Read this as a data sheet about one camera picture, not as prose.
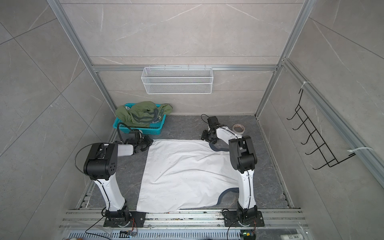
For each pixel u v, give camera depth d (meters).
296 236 0.67
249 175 0.59
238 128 1.13
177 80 1.01
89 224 0.72
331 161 0.58
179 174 0.88
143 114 1.12
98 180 0.54
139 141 0.87
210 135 0.89
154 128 0.98
